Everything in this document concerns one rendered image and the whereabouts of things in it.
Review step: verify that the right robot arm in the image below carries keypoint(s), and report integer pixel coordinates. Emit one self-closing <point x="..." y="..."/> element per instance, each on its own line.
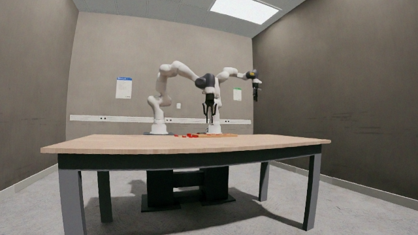
<point x="206" y="83"/>

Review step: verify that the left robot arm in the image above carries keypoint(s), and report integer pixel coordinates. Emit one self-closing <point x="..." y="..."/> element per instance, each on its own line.
<point x="215" y="128"/>

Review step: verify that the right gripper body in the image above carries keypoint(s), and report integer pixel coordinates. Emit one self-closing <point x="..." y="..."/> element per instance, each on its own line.
<point x="210" y="99"/>

